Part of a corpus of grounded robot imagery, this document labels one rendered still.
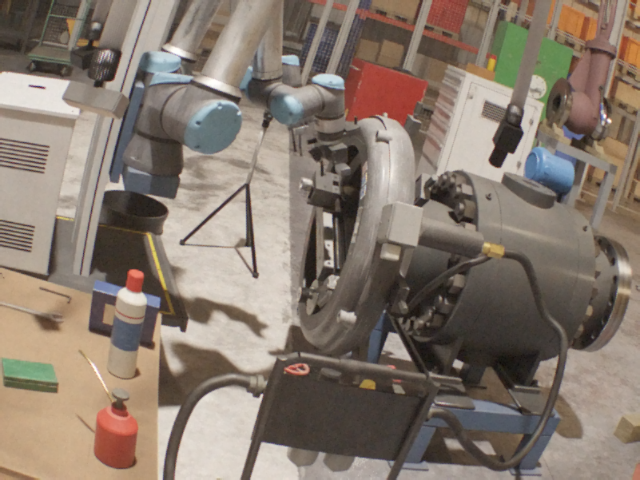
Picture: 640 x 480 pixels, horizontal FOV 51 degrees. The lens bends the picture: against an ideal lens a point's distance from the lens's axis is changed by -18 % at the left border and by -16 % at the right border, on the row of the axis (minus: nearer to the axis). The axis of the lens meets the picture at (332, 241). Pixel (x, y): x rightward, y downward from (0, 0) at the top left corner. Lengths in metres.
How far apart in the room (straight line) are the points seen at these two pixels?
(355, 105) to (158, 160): 5.72
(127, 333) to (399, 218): 0.87
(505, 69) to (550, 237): 7.18
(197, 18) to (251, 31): 0.76
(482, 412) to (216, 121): 1.23
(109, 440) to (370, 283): 1.14
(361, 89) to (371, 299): 5.62
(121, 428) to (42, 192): 1.06
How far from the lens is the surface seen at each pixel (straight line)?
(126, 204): 3.15
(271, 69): 2.22
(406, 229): 2.06
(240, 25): 1.95
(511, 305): 2.44
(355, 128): 2.32
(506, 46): 9.60
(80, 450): 1.31
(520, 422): 2.56
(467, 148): 6.27
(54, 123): 2.10
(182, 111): 1.96
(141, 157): 2.10
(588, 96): 6.75
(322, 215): 2.57
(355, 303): 2.21
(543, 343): 2.61
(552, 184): 2.88
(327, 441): 1.83
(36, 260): 2.23
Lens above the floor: 1.26
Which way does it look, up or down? 16 degrees down
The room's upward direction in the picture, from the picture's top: 18 degrees clockwise
